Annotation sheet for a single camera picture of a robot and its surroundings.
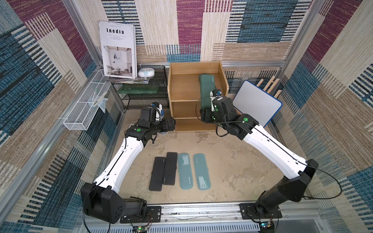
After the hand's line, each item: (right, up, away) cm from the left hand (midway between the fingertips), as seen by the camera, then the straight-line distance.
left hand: (167, 121), depth 79 cm
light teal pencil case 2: (+19, -32, +6) cm, 38 cm away
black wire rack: (-11, +17, +15) cm, 25 cm away
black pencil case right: (+1, -27, +10) cm, 29 cm away
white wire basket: (-55, +5, +13) cm, 57 cm away
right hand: (+20, +6, -7) cm, 22 cm away
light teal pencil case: (+9, -31, +8) cm, 33 cm away
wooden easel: (+60, +22, +10) cm, 65 cm away
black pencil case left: (-7, -31, +6) cm, 32 cm away
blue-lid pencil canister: (-5, +4, +12) cm, 14 cm away
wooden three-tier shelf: (+8, +17, +15) cm, 24 cm away
